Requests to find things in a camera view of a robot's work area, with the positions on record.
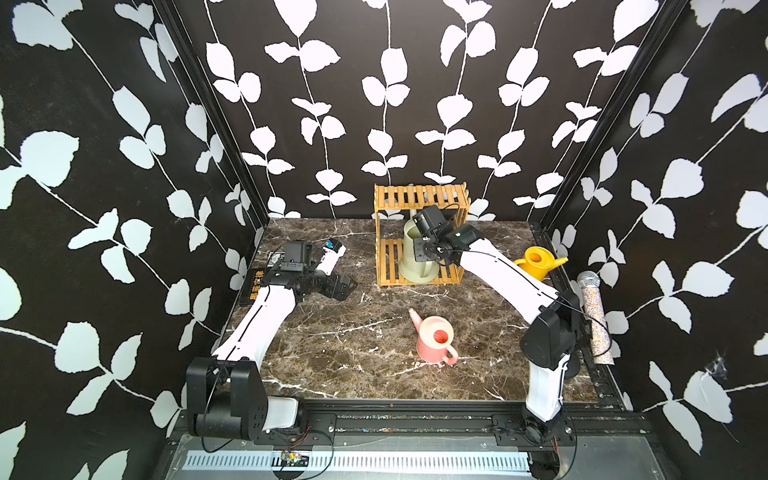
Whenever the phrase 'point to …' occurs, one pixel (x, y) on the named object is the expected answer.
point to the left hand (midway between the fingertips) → (343, 273)
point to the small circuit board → (289, 459)
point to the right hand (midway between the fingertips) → (420, 242)
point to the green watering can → (409, 268)
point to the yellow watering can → (539, 261)
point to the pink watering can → (435, 334)
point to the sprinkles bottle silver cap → (590, 282)
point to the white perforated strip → (361, 462)
